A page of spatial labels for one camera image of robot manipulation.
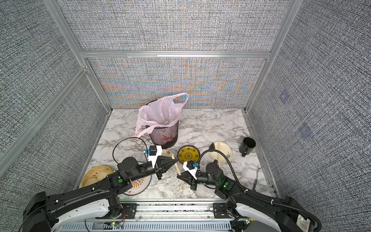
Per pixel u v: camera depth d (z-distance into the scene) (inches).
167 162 23.7
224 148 38.2
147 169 22.9
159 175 22.5
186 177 26.1
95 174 32.9
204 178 25.5
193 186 25.6
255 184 32.1
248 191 20.9
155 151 21.6
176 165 25.3
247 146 35.4
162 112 36.7
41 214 15.9
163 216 28.8
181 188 32.1
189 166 24.4
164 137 33.6
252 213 21.8
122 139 40.5
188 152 37.4
